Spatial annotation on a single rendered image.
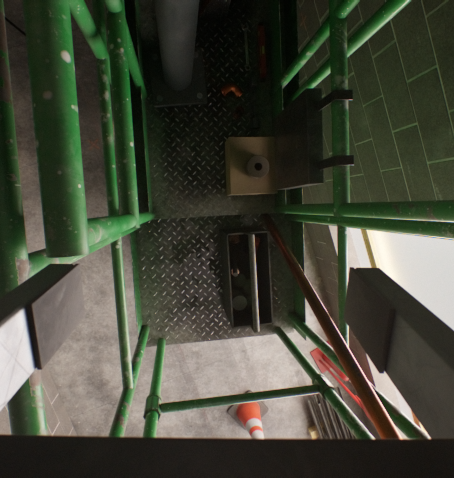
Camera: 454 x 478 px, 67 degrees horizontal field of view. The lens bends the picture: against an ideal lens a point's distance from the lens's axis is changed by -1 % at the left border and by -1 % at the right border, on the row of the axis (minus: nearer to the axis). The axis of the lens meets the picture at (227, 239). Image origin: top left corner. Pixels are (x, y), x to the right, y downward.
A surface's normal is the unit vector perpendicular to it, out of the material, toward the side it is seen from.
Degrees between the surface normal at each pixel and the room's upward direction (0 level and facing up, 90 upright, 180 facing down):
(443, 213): 90
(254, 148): 0
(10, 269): 27
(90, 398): 0
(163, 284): 0
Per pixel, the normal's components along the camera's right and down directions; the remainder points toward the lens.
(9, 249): 0.57, 0.05
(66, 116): 0.79, 0.02
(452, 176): -0.94, 0.33
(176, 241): 0.14, 0.09
